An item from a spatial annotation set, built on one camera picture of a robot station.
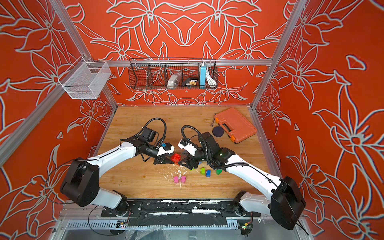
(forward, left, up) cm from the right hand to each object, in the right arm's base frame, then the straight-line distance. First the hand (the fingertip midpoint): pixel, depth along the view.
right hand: (179, 158), depth 72 cm
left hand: (+4, +4, -6) cm, 8 cm away
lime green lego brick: (0, -12, -15) cm, 20 cm away
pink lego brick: (-5, +2, -16) cm, 17 cm away
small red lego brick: (+1, +2, 0) cm, 2 cm away
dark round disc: (+30, -25, -18) cm, 43 cm away
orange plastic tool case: (+29, -37, -13) cm, 49 cm away
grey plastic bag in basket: (+46, +6, +14) cm, 49 cm away
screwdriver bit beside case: (+36, -21, -17) cm, 44 cm away
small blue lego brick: (-1, -16, -16) cm, 22 cm away
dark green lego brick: (0, -22, -16) cm, 27 cm away
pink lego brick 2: (-5, -2, -15) cm, 16 cm away
